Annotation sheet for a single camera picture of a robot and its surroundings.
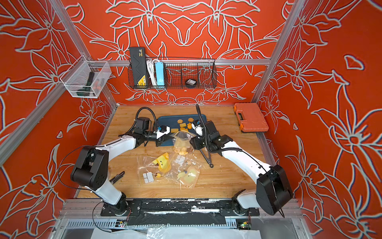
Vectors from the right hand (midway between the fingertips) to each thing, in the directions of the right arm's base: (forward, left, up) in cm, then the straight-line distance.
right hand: (191, 139), depth 82 cm
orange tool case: (+27, -43, -11) cm, 52 cm away
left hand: (+4, +11, -1) cm, 12 cm away
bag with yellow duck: (-11, +25, -15) cm, 31 cm away
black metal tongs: (-6, -11, -14) cm, 19 cm away
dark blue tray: (+23, +10, -13) cm, 28 cm away
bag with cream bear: (+5, +7, -11) cm, 14 cm away
